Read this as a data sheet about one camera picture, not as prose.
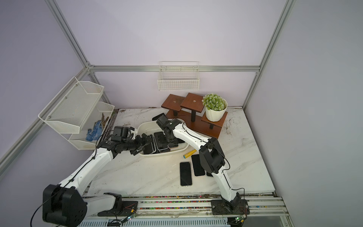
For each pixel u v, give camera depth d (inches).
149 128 42.2
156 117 44.7
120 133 25.1
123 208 28.5
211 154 21.4
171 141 32.2
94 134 34.5
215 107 32.2
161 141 31.5
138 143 28.3
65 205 15.3
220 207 28.8
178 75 37.7
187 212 28.8
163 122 28.7
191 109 36.4
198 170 33.9
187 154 36.6
